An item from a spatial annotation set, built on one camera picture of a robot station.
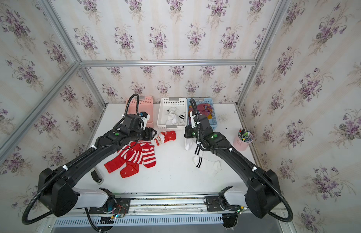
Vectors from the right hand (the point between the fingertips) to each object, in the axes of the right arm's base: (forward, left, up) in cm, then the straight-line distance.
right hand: (187, 128), depth 81 cm
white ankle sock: (+19, +10, -15) cm, 26 cm away
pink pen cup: (0, -35, -9) cm, 36 cm away
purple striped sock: (+33, -15, -19) cm, 40 cm away
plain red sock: (-14, +43, -17) cm, 49 cm away
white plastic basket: (+38, +18, -17) cm, 45 cm away
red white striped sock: (-7, +30, -17) cm, 35 cm away
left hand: (-2, +19, -1) cm, 19 cm away
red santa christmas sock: (+6, +15, -18) cm, 24 cm away
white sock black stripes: (-11, -8, -20) cm, 24 cm away
